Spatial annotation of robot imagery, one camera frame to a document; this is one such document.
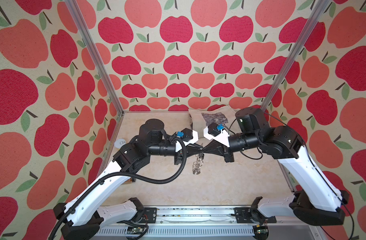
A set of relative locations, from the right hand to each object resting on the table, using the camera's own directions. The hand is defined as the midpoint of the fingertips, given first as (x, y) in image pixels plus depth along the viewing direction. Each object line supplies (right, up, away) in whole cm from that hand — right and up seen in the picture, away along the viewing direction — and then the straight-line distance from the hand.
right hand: (208, 146), depth 55 cm
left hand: (-2, -1, -2) cm, 3 cm away
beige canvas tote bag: (+3, +12, +52) cm, 53 cm away
